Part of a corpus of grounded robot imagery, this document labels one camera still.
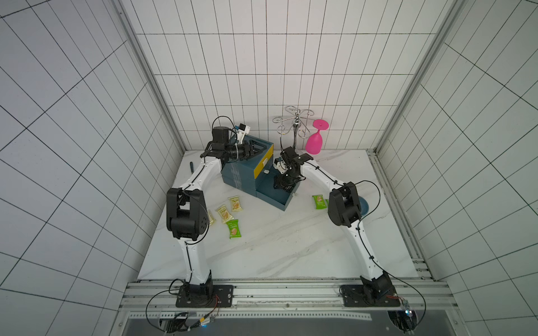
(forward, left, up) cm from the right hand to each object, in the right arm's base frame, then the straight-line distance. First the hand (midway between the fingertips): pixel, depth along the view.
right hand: (271, 186), depth 102 cm
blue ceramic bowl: (-8, -43, 0) cm, 44 cm away
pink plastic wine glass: (+15, -20, +17) cm, 30 cm away
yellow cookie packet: (-10, +17, -1) cm, 20 cm away
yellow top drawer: (0, +4, +17) cm, 17 cm away
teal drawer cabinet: (-3, +14, +12) cm, 18 cm away
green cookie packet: (-23, +15, -1) cm, 27 cm away
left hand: (+2, +4, +22) cm, 22 cm away
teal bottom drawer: (-7, -3, +1) cm, 7 cm away
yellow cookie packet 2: (-17, +20, -1) cm, 26 cm away
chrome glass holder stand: (+19, -10, +27) cm, 34 cm away
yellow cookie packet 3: (-18, +26, -1) cm, 32 cm away
